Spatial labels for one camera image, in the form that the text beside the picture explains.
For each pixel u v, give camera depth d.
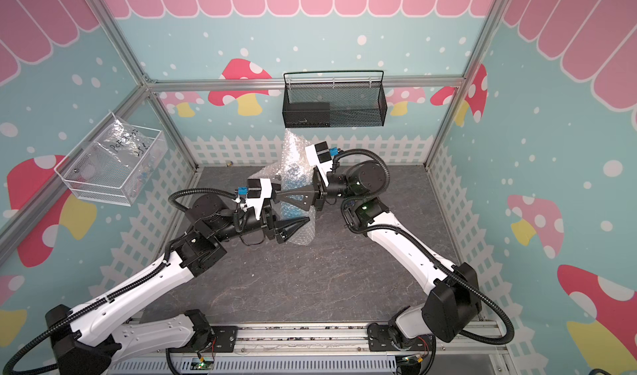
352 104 0.94
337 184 0.54
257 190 0.47
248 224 0.53
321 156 0.47
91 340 0.40
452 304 0.40
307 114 0.85
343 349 0.74
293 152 0.48
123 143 0.73
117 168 0.74
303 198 0.52
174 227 1.02
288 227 0.51
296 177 0.48
